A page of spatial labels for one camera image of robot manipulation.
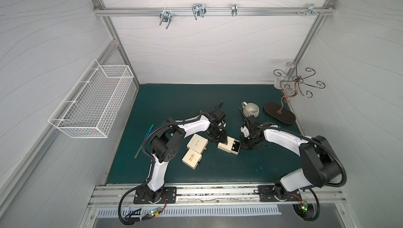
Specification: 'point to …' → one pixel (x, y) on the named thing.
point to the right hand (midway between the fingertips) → (241, 146)
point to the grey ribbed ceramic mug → (250, 109)
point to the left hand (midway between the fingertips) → (224, 143)
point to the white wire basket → (91, 107)
